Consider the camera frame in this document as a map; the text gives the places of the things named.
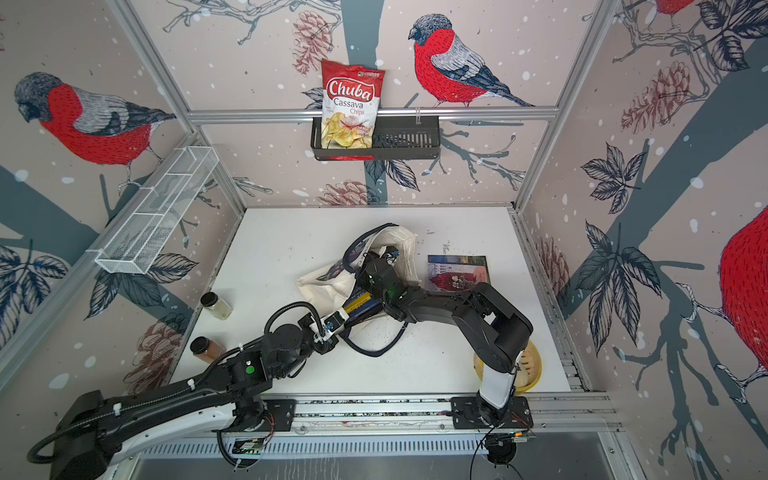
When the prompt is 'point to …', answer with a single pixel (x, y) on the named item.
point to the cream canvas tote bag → (331, 289)
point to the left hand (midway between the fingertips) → (344, 306)
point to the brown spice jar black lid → (206, 348)
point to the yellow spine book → (358, 302)
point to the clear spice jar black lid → (216, 305)
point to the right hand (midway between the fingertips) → (352, 269)
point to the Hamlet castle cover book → (456, 273)
